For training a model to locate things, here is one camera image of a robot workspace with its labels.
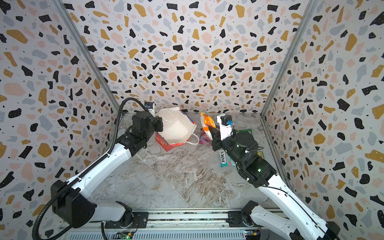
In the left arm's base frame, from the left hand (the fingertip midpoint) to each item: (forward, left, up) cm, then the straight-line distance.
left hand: (158, 114), depth 77 cm
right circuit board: (-49, -46, -32) cm, 75 cm away
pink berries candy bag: (+5, -25, -30) cm, 39 cm away
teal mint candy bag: (-11, -37, -31) cm, 49 cm away
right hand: (-15, -25, +10) cm, 31 cm away
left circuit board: (-48, +16, -32) cm, 60 cm away
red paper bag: (+11, -7, -25) cm, 28 cm away
